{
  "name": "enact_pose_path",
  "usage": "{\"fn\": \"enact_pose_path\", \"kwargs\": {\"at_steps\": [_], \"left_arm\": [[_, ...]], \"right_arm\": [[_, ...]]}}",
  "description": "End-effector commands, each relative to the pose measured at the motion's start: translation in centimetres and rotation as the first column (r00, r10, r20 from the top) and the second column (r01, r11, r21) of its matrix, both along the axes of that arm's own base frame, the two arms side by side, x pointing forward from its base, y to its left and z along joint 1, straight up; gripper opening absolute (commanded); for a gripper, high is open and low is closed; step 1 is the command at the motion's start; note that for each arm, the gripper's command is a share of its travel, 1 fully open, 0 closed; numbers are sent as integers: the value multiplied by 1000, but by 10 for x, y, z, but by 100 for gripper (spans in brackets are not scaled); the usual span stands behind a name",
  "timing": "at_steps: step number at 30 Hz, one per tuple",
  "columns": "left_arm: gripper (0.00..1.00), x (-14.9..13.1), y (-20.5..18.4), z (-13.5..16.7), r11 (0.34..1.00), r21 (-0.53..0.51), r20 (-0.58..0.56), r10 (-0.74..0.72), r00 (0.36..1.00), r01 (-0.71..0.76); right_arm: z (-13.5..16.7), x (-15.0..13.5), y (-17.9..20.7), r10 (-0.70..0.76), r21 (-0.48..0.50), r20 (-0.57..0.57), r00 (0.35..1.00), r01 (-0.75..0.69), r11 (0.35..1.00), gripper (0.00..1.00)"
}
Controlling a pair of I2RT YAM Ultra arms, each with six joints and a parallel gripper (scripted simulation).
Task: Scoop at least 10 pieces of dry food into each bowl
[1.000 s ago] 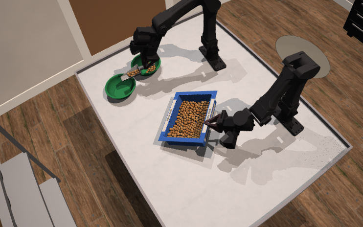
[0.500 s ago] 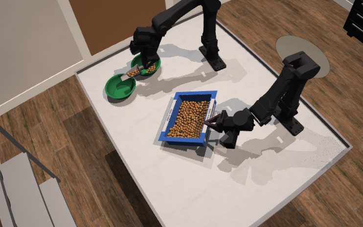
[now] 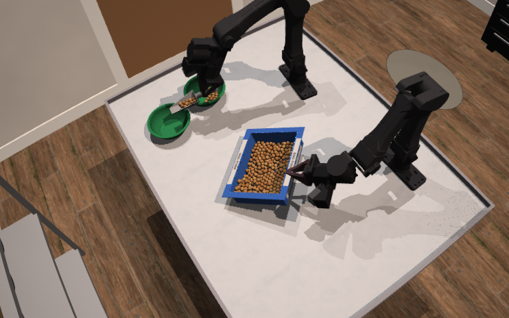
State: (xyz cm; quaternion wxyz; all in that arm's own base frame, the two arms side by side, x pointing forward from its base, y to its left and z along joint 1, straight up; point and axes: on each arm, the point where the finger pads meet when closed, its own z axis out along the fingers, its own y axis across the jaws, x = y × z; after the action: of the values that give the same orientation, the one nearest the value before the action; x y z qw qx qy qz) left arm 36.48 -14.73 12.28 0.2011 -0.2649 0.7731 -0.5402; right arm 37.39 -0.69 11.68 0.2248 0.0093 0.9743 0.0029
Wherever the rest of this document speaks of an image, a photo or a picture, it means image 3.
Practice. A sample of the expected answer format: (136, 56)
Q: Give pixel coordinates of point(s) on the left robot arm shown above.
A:
(398, 133)

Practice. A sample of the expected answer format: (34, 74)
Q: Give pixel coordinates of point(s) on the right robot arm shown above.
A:
(229, 30)

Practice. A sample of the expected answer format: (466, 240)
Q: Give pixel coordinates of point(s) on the dark grey table edge lip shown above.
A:
(381, 98)

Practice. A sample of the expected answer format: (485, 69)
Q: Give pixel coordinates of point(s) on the grey scoop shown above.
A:
(176, 108)

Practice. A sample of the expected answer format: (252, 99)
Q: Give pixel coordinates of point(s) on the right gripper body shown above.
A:
(218, 80)

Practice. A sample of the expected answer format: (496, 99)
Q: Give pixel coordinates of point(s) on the green bowl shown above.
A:
(192, 84)
(162, 123)

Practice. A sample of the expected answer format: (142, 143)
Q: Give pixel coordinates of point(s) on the blue dog food box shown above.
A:
(274, 135)

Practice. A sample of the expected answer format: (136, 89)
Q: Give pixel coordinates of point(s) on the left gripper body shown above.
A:
(308, 171)

